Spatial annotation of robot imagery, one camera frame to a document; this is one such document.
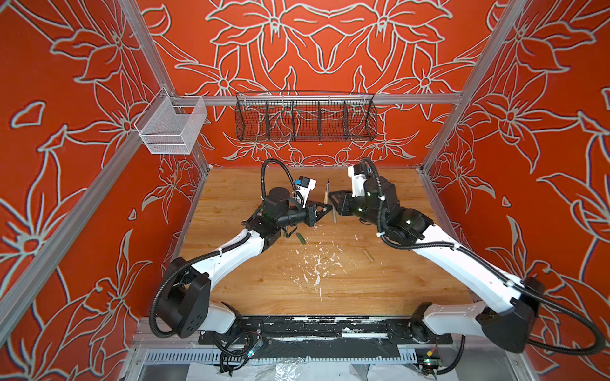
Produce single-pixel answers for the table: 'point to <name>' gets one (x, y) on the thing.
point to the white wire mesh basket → (166, 132)
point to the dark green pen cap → (301, 238)
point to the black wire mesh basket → (306, 117)
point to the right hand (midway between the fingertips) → (327, 193)
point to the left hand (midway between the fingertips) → (330, 206)
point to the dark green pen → (286, 235)
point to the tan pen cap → (368, 255)
